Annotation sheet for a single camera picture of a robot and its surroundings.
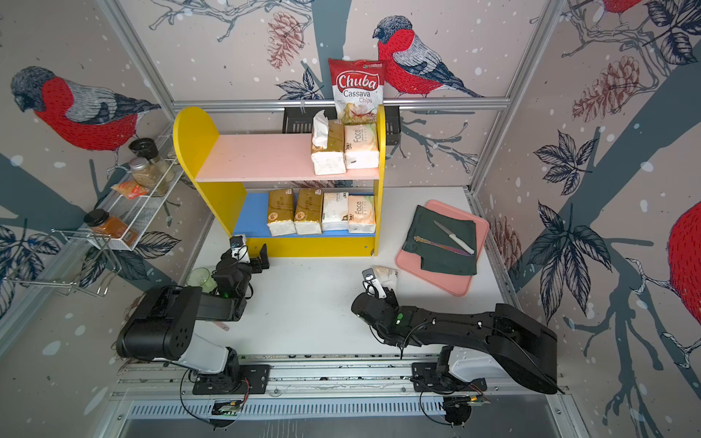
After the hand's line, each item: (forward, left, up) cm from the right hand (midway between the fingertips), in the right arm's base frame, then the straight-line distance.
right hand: (373, 289), depth 85 cm
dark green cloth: (+16, -23, -7) cm, 29 cm away
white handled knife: (+25, -31, -5) cm, 40 cm away
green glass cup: (+5, +62, -5) cm, 62 cm away
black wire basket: (+49, +28, +30) cm, 64 cm away
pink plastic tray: (+6, -29, -7) cm, 31 cm away
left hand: (+14, +41, +6) cm, 43 cm away
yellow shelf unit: (+51, +51, -5) cm, 72 cm away
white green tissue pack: (+20, +13, +14) cm, 28 cm away
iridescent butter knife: (+21, -29, -7) cm, 36 cm away
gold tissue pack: (+18, +30, +16) cm, 39 cm away
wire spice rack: (-6, +72, +23) cm, 76 cm away
